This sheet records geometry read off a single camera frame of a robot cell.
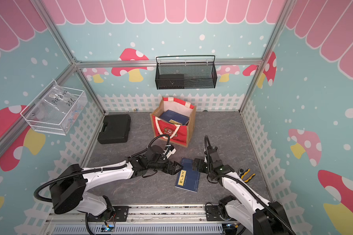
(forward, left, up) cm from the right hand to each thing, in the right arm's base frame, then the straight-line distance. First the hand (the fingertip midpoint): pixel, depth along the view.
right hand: (198, 164), depth 86 cm
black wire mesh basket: (+51, +6, +30) cm, 59 cm away
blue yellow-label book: (+31, +14, +7) cm, 35 cm away
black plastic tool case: (+28, +57, -2) cm, 64 cm away
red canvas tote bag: (+14, +12, +11) cm, 21 cm away
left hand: (-4, +12, +4) cm, 14 cm away
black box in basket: (+39, +14, +31) cm, 52 cm away
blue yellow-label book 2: (-7, +7, -5) cm, 11 cm away
